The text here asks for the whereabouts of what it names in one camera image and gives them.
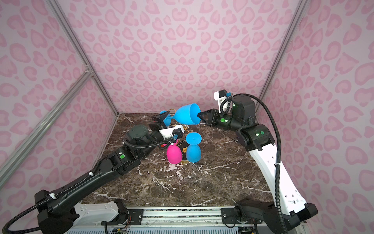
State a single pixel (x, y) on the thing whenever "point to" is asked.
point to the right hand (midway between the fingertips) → (197, 116)
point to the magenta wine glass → (174, 154)
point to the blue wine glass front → (193, 152)
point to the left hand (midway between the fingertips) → (170, 117)
